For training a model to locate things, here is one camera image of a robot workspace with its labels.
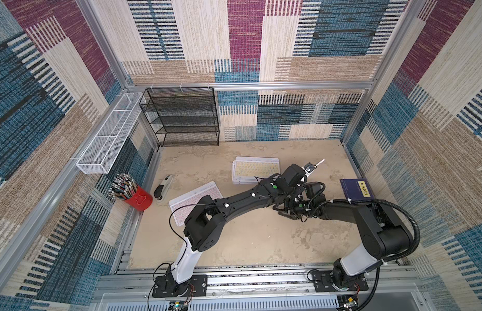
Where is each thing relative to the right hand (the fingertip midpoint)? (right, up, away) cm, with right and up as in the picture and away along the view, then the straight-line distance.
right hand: (278, 212), depth 89 cm
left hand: (+9, +15, -5) cm, 18 cm away
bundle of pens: (-65, +12, -7) cm, 67 cm away
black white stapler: (-56, +9, +8) cm, 58 cm away
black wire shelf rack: (-49, +48, +20) cm, 72 cm away
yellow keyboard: (-11, +18, +17) cm, 27 cm away
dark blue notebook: (+42, +9, +10) cm, 44 cm away
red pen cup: (-62, +5, 0) cm, 62 cm away
